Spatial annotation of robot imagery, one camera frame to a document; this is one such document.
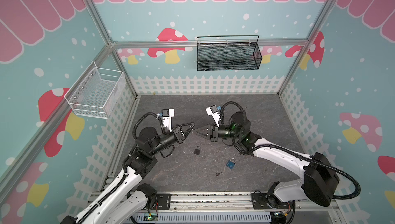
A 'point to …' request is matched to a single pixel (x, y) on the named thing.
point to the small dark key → (217, 174)
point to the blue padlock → (231, 163)
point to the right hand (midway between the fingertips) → (194, 133)
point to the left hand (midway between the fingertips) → (195, 128)
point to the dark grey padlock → (197, 151)
